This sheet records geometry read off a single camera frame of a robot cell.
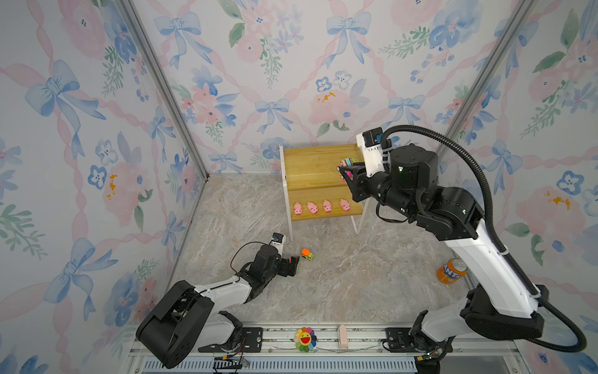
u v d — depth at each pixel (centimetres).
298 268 88
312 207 85
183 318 46
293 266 80
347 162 55
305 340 74
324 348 73
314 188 73
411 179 37
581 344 37
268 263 68
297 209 85
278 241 78
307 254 90
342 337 73
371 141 44
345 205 86
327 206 85
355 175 47
